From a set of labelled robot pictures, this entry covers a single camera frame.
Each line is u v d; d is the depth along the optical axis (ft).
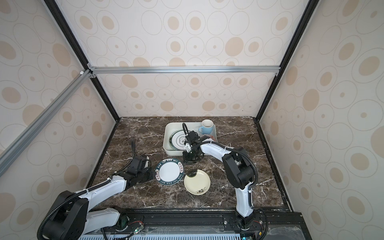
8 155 1.67
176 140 3.46
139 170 2.29
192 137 2.51
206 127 3.38
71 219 1.33
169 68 2.99
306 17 2.32
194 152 2.45
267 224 2.34
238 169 1.67
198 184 2.86
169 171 2.96
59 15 2.29
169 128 3.58
